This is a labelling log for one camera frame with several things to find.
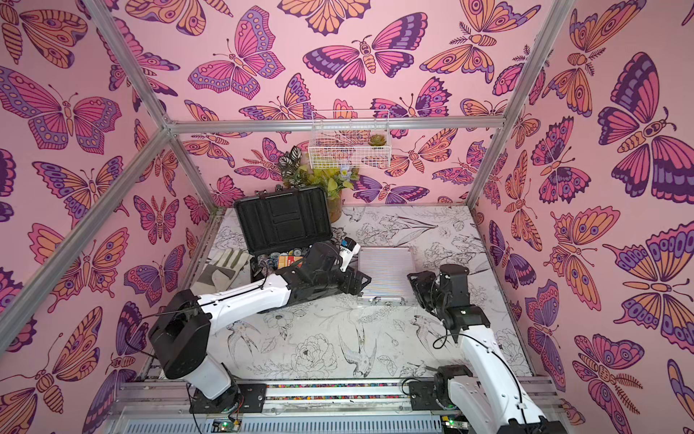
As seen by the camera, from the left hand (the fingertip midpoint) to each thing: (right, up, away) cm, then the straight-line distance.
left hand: (366, 275), depth 81 cm
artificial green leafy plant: (-26, +34, +19) cm, 47 cm away
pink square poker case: (+9, 0, +18) cm, 20 cm away
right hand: (+14, 0, 0) cm, 14 cm away
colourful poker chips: (-33, +2, +16) cm, 37 cm away
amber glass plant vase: (-11, +23, +31) cm, 41 cm away
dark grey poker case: (-34, +15, +18) cm, 41 cm away
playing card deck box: (-27, +3, +13) cm, 30 cm away
